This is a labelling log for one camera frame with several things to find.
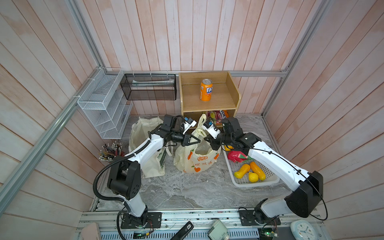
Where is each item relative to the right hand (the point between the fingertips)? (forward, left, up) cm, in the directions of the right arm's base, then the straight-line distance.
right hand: (205, 137), depth 78 cm
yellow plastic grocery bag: (-11, +5, -4) cm, 12 cm away
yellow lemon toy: (-14, -28, -19) cm, 37 cm away
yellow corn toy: (-12, -21, -20) cm, 31 cm away
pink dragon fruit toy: (-3, -20, -15) cm, 26 cm away
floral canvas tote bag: (-11, +28, -12) cm, 33 cm away
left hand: (-4, +4, -1) cm, 5 cm away
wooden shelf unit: (+26, -7, +8) cm, 28 cm away
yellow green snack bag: (+19, -6, -3) cm, 21 cm away
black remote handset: (-41, +10, -19) cm, 46 cm away
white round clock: (-38, -46, -21) cm, 63 cm away
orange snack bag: (+22, -15, -5) cm, 27 cm away
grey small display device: (-40, -5, -17) cm, 44 cm away
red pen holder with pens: (-5, +56, -10) cm, 57 cm away
